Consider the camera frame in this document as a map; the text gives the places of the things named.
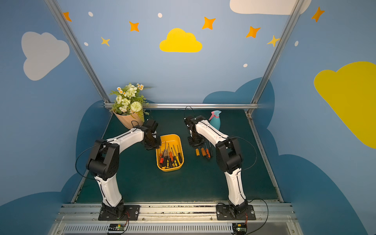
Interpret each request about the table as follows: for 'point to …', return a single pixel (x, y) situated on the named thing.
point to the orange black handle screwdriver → (208, 154)
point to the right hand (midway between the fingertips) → (197, 144)
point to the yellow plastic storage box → (170, 156)
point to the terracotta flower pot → (129, 121)
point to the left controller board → (116, 227)
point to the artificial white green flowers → (129, 99)
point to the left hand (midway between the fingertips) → (160, 145)
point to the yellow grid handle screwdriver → (197, 152)
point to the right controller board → (239, 228)
